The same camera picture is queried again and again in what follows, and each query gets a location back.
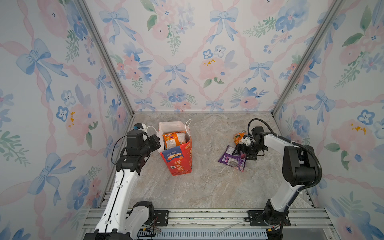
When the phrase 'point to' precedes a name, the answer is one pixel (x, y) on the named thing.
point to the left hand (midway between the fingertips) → (159, 136)
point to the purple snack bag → (238, 162)
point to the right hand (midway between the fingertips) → (239, 154)
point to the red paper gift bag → (179, 158)
